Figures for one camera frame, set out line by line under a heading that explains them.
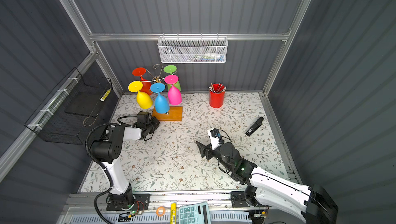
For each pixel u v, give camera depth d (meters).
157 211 0.71
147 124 0.85
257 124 0.98
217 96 1.04
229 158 0.55
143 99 0.86
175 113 1.04
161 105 0.83
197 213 0.69
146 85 0.82
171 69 0.87
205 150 0.65
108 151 0.52
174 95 0.86
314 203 0.41
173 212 0.69
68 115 0.72
